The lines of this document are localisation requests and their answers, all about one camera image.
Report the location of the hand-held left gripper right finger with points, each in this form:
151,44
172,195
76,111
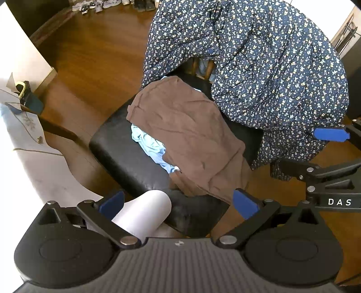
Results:
245,204

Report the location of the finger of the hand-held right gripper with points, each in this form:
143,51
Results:
331,134
324,170

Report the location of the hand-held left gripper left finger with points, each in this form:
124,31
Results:
111,205

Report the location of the brown shirt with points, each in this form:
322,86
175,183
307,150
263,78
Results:
183,126

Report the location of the white paper roll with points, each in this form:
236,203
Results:
143,214

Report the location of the black leather chair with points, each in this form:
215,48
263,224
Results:
127,163

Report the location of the light blue cloth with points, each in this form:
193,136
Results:
149,146

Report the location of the navy floral jacket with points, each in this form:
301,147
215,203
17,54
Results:
268,56

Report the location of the dark metal rack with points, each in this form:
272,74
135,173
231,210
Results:
345,33

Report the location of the row of shoes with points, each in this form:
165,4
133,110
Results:
96,4

